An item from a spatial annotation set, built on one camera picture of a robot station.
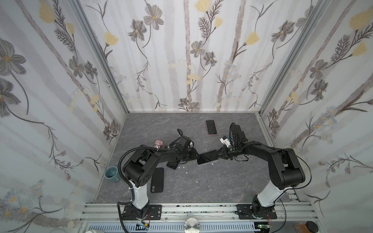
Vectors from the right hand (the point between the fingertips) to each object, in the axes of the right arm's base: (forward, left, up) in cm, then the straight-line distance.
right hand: (212, 152), depth 88 cm
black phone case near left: (-18, +33, -9) cm, 38 cm away
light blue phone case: (-5, +4, -7) cm, 9 cm away
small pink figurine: (+8, +36, -7) cm, 37 cm away
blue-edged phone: (-6, +25, -8) cm, 27 cm away
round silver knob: (-38, +13, +9) cm, 41 cm away
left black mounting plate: (-33, +32, -7) cm, 46 cm away
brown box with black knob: (-37, -39, +6) cm, 54 cm away
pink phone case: (+31, -6, -9) cm, 32 cm away
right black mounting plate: (-31, -15, -4) cm, 35 cm away
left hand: (+1, +9, -5) cm, 11 cm away
